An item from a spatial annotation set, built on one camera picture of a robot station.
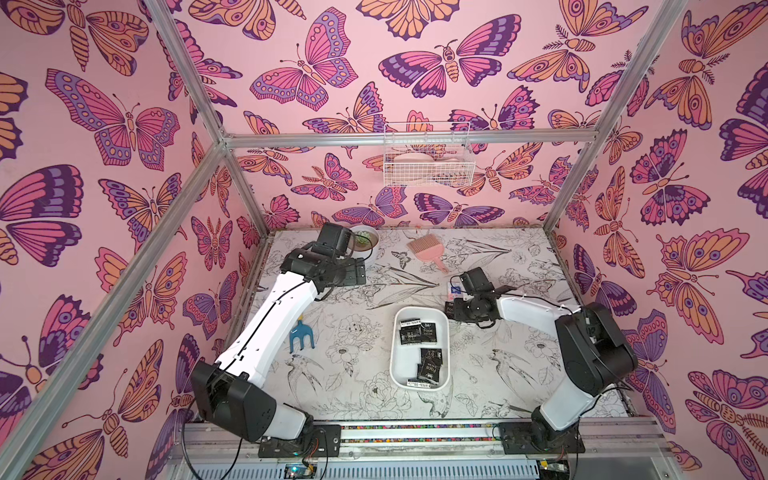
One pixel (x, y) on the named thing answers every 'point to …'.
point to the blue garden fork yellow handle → (301, 330)
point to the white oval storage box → (405, 358)
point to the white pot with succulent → (364, 242)
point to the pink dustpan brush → (429, 248)
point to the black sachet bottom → (428, 372)
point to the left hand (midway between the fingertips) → (349, 270)
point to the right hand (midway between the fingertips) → (454, 313)
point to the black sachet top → (428, 333)
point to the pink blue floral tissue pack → (455, 290)
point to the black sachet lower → (431, 358)
